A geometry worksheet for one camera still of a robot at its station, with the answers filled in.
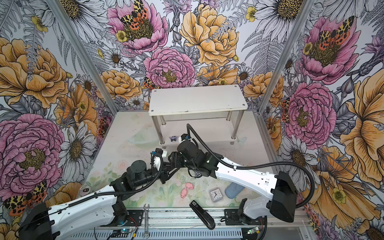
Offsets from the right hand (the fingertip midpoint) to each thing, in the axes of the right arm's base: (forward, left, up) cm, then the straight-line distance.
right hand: (174, 163), depth 73 cm
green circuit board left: (-24, +23, -19) cm, 38 cm away
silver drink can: (-10, +41, -5) cm, 42 cm away
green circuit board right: (-25, -36, -20) cm, 49 cm away
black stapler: (-20, -14, -14) cm, 28 cm away
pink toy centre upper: (-4, -7, -18) cm, 20 cm away
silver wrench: (-25, +13, -19) cm, 34 cm away
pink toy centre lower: (-8, -3, -18) cm, 20 cm away
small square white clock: (-10, -20, -17) cm, 29 cm away
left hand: (-2, -2, -3) cm, 4 cm away
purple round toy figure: (+21, +3, -10) cm, 24 cm away
